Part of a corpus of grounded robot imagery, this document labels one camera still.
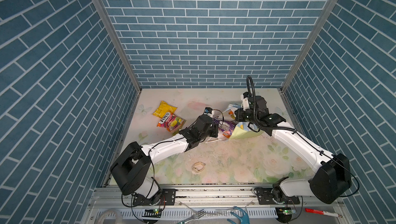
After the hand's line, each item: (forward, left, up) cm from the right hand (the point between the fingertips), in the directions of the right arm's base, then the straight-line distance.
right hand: (233, 109), depth 82 cm
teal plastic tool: (-46, -6, -20) cm, 50 cm away
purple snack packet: (-7, +4, -6) cm, 10 cm away
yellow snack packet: (+11, +46, -16) cm, 50 cm away
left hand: (-7, +7, -6) cm, 12 cm away
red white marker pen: (-40, -42, -21) cm, 62 cm away
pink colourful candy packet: (0, +37, -16) cm, 40 cm away
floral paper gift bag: (-10, -4, -4) cm, 11 cm away
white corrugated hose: (-48, +52, -19) cm, 73 cm away
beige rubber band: (-23, +18, -20) cm, 35 cm away
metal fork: (-46, +15, -21) cm, 52 cm away
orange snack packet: (-10, +3, -9) cm, 14 cm away
